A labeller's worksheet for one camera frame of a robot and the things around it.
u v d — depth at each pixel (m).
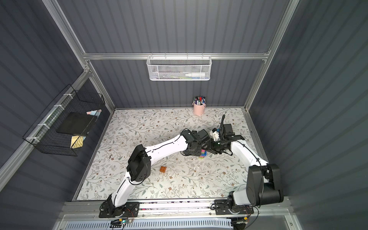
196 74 0.91
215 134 0.82
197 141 0.65
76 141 0.61
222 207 0.74
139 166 0.53
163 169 0.89
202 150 0.83
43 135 0.62
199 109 1.13
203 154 0.86
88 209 0.75
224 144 0.64
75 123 0.72
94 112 0.83
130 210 0.72
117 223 0.71
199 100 1.08
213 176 0.85
